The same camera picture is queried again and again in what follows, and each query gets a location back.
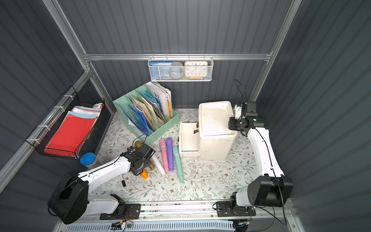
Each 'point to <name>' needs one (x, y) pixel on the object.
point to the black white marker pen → (122, 181)
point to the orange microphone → (144, 174)
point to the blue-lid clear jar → (89, 160)
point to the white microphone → (157, 164)
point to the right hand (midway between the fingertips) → (236, 124)
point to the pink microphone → (163, 145)
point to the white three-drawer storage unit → (216, 142)
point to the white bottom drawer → (189, 142)
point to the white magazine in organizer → (163, 95)
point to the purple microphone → (169, 145)
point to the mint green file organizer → (149, 111)
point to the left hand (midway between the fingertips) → (143, 163)
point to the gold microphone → (137, 145)
